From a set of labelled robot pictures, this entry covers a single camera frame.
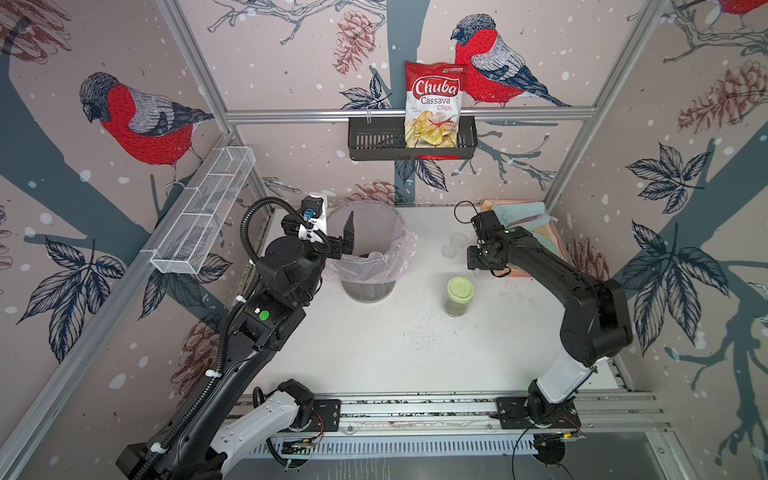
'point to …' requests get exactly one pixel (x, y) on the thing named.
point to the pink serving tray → (549, 229)
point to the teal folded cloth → (528, 216)
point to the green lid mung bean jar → (460, 292)
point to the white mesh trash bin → (369, 292)
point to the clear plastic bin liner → (384, 245)
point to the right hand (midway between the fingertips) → (476, 259)
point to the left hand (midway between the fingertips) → (332, 203)
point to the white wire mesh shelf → (203, 205)
